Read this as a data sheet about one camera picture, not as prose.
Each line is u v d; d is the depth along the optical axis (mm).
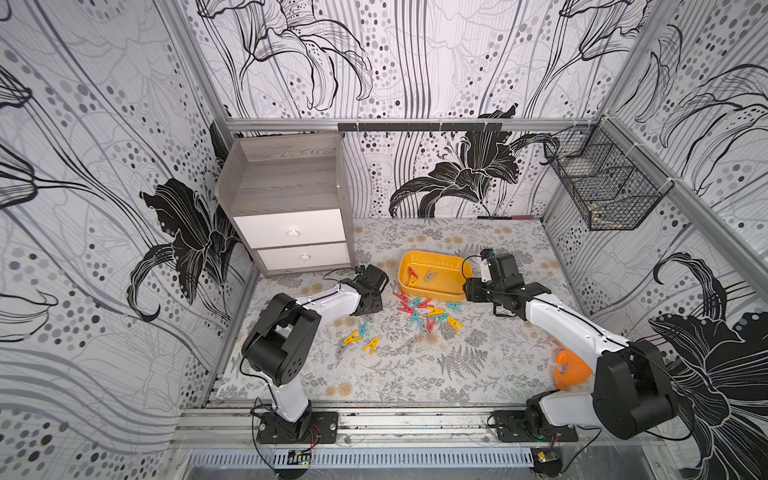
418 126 922
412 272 1012
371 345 860
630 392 414
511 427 721
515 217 1229
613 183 887
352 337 882
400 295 978
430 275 1012
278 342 474
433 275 1016
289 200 839
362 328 897
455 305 952
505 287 662
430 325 905
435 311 928
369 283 737
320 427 732
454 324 903
